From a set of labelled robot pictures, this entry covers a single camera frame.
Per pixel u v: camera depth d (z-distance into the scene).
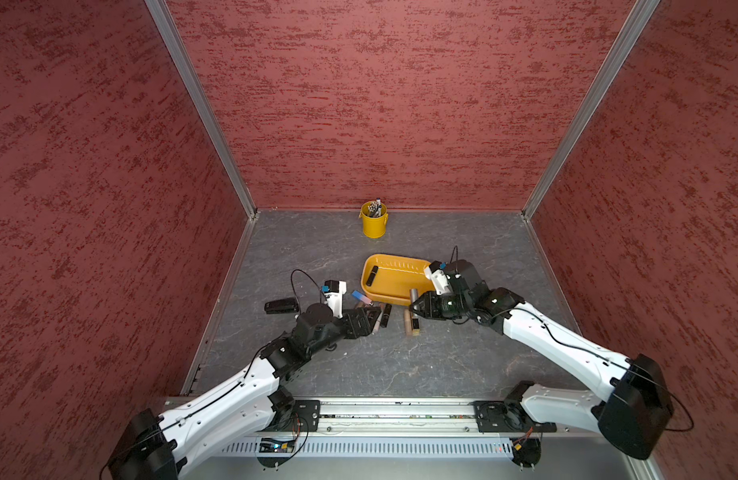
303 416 0.74
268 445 0.72
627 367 0.42
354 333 0.67
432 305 0.68
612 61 0.79
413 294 0.79
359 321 0.67
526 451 0.70
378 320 0.88
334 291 0.70
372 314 0.90
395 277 1.00
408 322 0.90
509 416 0.65
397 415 0.76
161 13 0.71
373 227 1.10
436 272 0.73
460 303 0.62
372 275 1.00
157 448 0.40
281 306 0.91
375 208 1.00
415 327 0.88
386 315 0.91
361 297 0.94
